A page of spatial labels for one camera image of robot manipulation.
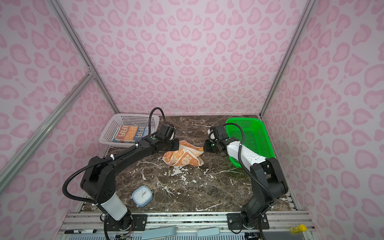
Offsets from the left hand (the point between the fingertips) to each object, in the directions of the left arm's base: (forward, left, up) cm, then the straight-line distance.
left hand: (179, 142), depth 89 cm
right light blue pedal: (-43, -16, -11) cm, 47 cm away
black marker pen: (-42, +42, -11) cm, 60 cm away
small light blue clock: (-27, +19, -9) cm, 34 cm away
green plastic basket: (+12, -52, -13) cm, 55 cm away
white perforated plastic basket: (+23, +49, -4) cm, 54 cm away
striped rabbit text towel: (+14, +35, -8) cm, 39 cm away
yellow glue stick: (-43, -53, -4) cm, 69 cm away
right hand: (-2, -14, -1) cm, 15 cm away
